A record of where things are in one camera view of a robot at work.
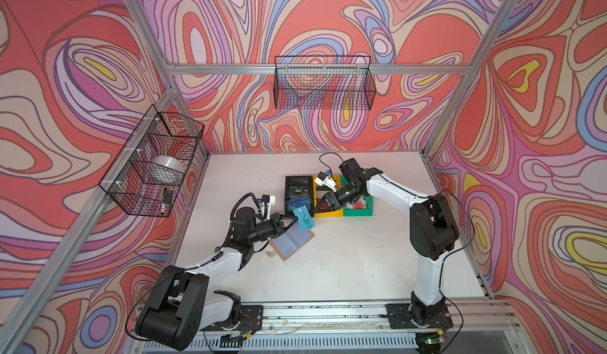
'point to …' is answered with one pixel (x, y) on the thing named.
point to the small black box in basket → (167, 197)
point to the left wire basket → (145, 177)
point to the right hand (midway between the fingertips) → (320, 214)
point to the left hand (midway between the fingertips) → (299, 220)
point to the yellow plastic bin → (318, 193)
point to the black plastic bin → (299, 192)
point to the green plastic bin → (363, 206)
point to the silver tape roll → (171, 162)
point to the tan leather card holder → (290, 241)
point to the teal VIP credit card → (304, 219)
